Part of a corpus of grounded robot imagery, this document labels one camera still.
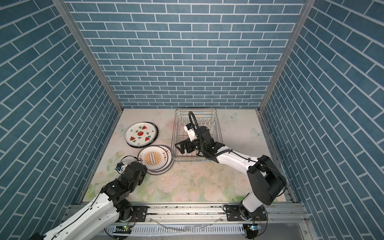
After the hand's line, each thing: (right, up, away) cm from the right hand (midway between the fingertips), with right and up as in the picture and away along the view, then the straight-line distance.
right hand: (179, 141), depth 83 cm
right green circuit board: (+38, -40, -12) cm, 56 cm away
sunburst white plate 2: (-7, -14, +6) cm, 17 cm away
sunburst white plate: (-16, -11, +7) cm, 21 cm away
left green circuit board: (-26, -42, -11) cm, 50 cm away
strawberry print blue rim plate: (-30, +2, +19) cm, 36 cm away
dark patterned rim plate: (-22, -4, +16) cm, 27 cm away
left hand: (-17, -13, +1) cm, 22 cm away
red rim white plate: (-11, -19, +2) cm, 22 cm away
